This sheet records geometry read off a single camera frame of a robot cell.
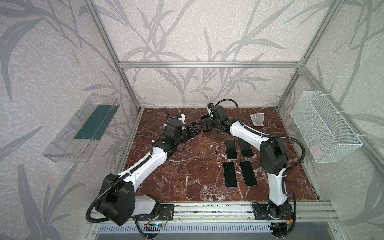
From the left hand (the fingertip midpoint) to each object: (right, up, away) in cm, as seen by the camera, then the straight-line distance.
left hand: (201, 123), depth 80 cm
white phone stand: (+40, +3, +26) cm, 48 cm away
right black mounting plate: (+30, -44, -6) cm, 53 cm away
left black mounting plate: (-17, -44, -7) cm, 48 cm away
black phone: (+19, -17, +16) cm, 30 cm away
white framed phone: (+17, -30, +7) cm, 36 cm away
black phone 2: (+28, -30, +6) cm, 41 cm away
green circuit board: (-20, -48, -9) cm, 53 cm away
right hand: (+5, +5, +16) cm, 17 cm away
